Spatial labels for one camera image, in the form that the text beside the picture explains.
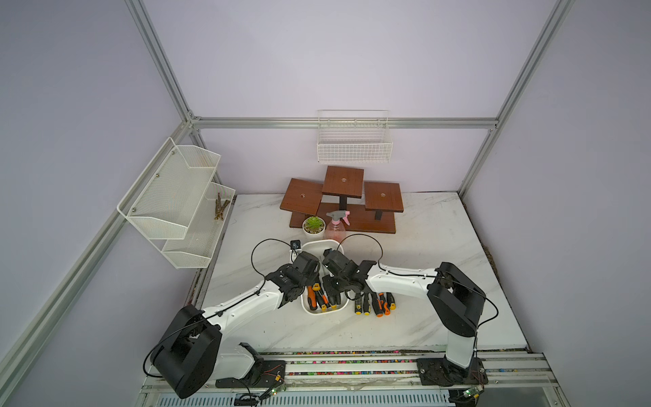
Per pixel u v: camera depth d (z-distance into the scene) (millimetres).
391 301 860
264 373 735
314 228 981
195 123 927
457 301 477
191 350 408
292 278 649
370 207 961
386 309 843
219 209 961
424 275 515
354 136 954
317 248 867
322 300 860
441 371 732
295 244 765
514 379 753
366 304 860
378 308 844
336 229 979
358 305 859
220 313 456
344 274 686
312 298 853
